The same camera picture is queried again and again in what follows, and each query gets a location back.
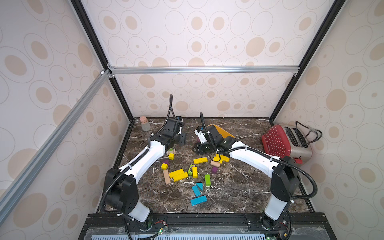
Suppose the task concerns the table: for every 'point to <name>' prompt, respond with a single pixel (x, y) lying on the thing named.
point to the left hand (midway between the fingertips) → (186, 133)
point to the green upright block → (208, 180)
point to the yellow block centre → (195, 172)
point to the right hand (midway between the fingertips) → (199, 146)
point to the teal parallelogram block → (196, 190)
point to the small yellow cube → (164, 166)
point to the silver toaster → (301, 150)
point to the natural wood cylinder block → (215, 163)
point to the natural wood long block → (166, 176)
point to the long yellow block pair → (178, 174)
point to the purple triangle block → (165, 161)
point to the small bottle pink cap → (145, 125)
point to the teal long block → (198, 200)
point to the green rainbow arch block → (190, 173)
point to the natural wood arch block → (173, 151)
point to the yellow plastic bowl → (224, 133)
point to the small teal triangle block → (200, 184)
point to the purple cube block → (214, 169)
